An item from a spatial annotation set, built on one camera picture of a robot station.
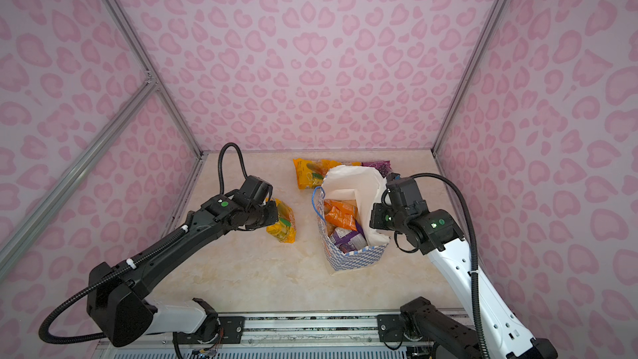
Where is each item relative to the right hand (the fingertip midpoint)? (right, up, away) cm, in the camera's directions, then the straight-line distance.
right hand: (372, 212), depth 70 cm
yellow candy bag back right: (0, +15, +44) cm, 46 cm away
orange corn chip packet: (-8, -3, +15) cm, 18 cm away
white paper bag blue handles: (+1, +6, +11) cm, 13 cm away
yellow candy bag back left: (-19, +11, +33) cm, 40 cm away
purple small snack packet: (-6, -12, +13) cm, 19 cm away
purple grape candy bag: (+11, +14, +36) cm, 40 cm away
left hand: (-28, -1, +9) cm, 30 cm away
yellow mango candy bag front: (-27, -7, +11) cm, 30 cm away
